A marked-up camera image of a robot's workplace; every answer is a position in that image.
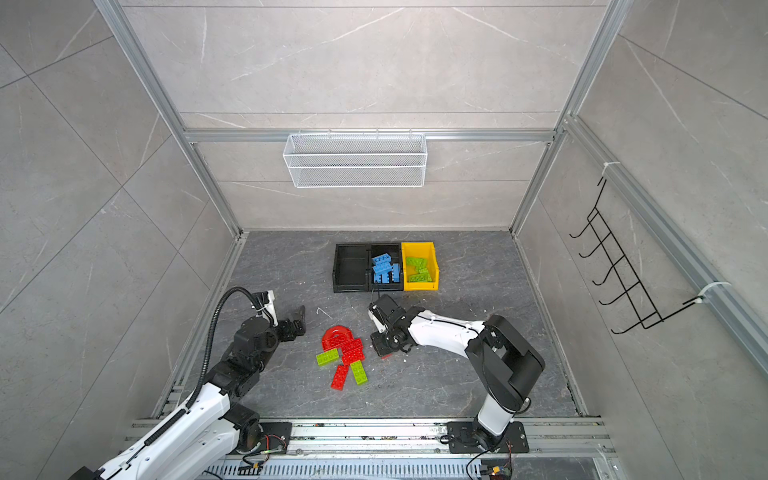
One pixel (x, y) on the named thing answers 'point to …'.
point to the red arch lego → (335, 336)
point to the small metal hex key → (317, 312)
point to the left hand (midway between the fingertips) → (288, 303)
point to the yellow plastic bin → (420, 250)
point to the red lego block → (353, 353)
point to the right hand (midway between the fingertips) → (380, 344)
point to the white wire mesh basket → (355, 160)
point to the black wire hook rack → (635, 292)
